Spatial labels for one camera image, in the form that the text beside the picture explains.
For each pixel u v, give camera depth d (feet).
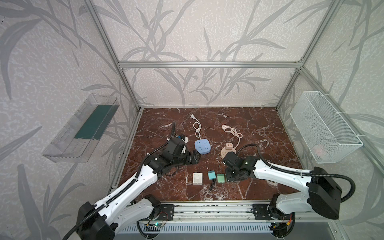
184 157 2.11
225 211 2.48
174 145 1.88
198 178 2.71
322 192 1.35
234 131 3.34
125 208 1.46
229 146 2.98
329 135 2.06
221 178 2.72
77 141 2.06
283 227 2.32
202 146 3.16
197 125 3.55
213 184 2.70
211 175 2.79
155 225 2.32
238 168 1.99
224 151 3.07
